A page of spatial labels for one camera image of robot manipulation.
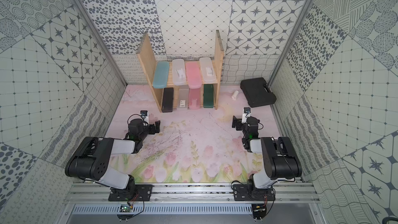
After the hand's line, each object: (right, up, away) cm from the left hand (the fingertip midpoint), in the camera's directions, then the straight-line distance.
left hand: (151, 119), depth 95 cm
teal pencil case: (+9, +26, -9) cm, 29 cm away
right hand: (+57, +1, 0) cm, 57 cm away
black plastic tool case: (+72, +17, +17) cm, 76 cm away
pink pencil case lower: (+27, +13, +6) cm, 30 cm away
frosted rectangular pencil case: (+18, +14, +10) cm, 25 cm away
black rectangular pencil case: (+9, +12, +7) cm, 16 cm away
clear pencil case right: (+35, +29, -6) cm, 46 cm away
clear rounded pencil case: (+19, +28, -7) cm, 34 cm away
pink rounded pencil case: (+27, +26, -9) cm, 39 cm away
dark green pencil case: (+36, +15, +9) cm, 40 cm away
